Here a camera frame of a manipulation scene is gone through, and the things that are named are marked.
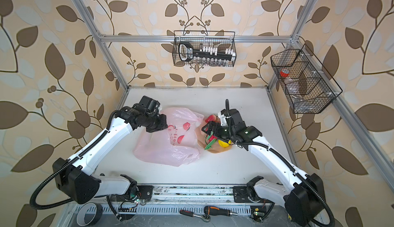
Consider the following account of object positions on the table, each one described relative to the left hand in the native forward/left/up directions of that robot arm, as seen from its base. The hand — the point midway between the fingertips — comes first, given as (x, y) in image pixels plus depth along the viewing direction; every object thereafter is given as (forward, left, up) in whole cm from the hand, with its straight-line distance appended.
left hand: (166, 124), depth 77 cm
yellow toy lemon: (-4, -31, -14) cm, 34 cm away
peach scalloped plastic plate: (-5, -26, -17) cm, 32 cm away
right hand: (-3, -21, -2) cm, 21 cm away
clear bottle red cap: (+23, -62, +15) cm, 68 cm away
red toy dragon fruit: (-3, -24, -12) cm, 27 cm away
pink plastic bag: (-11, -6, -1) cm, 13 cm away
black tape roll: (-36, +34, -21) cm, 54 cm away
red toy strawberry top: (+12, -24, -11) cm, 29 cm away
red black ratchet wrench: (-37, -20, -17) cm, 46 cm away
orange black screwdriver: (-35, -25, -17) cm, 46 cm away
